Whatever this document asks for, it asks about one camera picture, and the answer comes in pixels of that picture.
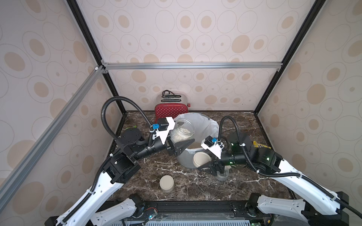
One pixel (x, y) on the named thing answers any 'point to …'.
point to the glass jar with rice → (222, 177)
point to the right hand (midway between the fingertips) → (205, 158)
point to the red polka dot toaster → (171, 105)
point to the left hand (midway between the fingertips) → (191, 133)
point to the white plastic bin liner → (204, 126)
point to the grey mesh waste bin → (185, 159)
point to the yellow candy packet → (256, 145)
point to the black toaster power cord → (167, 93)
